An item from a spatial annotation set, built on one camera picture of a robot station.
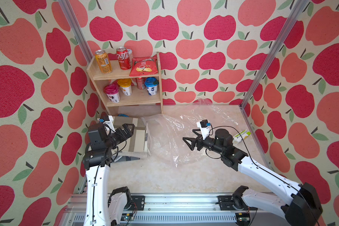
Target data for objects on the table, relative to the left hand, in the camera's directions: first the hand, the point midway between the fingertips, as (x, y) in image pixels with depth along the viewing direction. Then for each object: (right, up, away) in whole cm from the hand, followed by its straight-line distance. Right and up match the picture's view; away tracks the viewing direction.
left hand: (129, 130), depth 70 cm
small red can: (0, +31, +27) cm, 41 cm away
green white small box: (+68, -9, +25) cm, 73 cm away
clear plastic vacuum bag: (+17, -4, +22) cm, 28 cm away
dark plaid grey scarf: (-12, -20, +17) cm, 29 cm away
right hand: (+31, -4, +3) cm, 32 cm away
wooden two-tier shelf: (-1, +20, +27) cm, 34 cm away
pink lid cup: (-15, +23, +16) cm, 32 cm away
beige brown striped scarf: (0, -9, +16) cm, 19 cm away
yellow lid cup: (-9, +28, +21) cm, 36 cm away
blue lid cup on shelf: (+9, +29, +22) cm, 37 cm away
